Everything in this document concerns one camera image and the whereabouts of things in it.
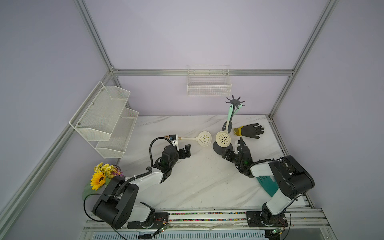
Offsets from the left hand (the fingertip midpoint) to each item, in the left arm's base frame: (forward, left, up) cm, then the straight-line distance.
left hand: (183, 146), depth 89 cm
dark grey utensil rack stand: (0, -24, -5) cm, 24 cm away
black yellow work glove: (+21, -51, -11) cm, 57 cm away
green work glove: (-21, -49, -8) cm, 54 cm away
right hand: (+1, -28, -11) cm, 30 cm away
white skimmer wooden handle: (+13, -14, -9) cm, 21 cm away
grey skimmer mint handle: (+15, -30, +4) cm, 34 cm away
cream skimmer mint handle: (+4, -25, +2) cm, 25 cm away
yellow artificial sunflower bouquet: (-23, +32, +14) cm, 42 cm away
